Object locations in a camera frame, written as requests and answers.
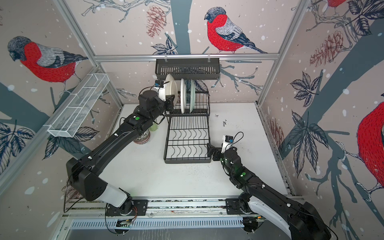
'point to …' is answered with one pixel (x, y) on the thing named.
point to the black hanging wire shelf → (190, 69)
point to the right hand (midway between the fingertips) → (213, 145)
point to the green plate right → (192, 95)
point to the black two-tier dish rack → (186, 132)
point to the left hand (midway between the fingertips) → (172, 94)
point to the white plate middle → (183, 96)
